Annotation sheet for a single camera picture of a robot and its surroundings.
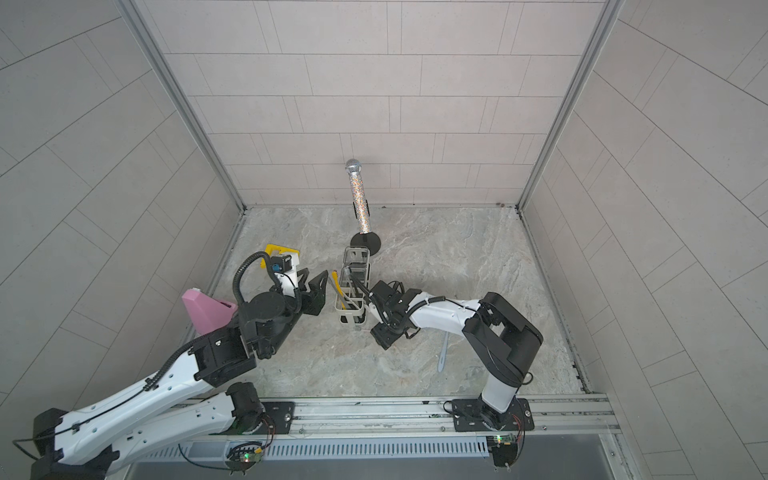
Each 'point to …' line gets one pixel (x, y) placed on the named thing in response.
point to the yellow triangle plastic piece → (275, 250)
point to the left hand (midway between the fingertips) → (327, 271)
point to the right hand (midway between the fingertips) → (385, 335)
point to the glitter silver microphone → (353, 168)
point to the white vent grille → (332, 448)
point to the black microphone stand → (366, 239)
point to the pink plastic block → (207, 314)
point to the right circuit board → (503, 447)
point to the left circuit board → (243, 456)
